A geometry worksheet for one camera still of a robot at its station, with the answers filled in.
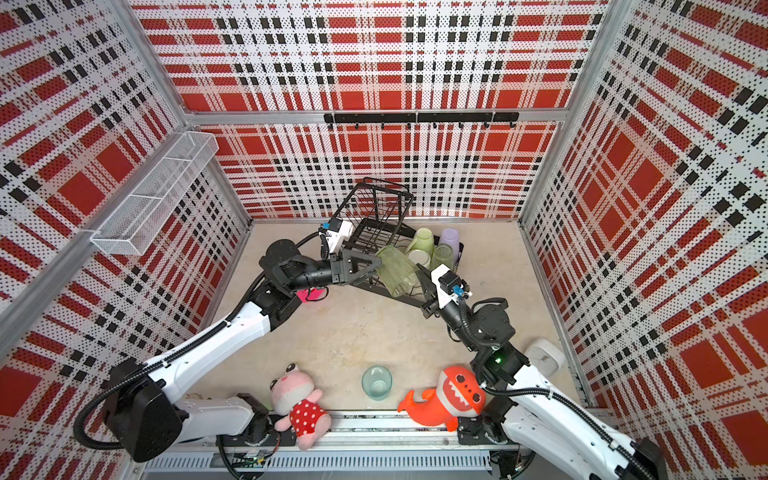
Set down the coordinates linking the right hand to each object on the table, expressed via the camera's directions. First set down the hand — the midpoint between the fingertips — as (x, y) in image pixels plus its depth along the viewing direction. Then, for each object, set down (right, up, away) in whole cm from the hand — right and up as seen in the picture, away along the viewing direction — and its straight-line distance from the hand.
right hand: (420, 266), depth 64 cm
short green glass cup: (-5, -2, +6) cm, 8 cm away
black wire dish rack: (-14, +17, +46) cm, 51 cm away
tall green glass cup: (+9, +2, +29) cm, 31 cm away
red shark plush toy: (+10, -32, +8) cm, 34 cm away
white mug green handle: (+4, +7, +35) cm, 36 cm away
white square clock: (+34, -25, +13) cm, 44 cm away
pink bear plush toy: (-32, -34, +11) cm, 48 cm away
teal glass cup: (-11, -33, +17) cm, 39 cm away
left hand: (-8, 0, -2) cm, 8 cm away
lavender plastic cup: (+12, +8, +34) cm, 37 cm away
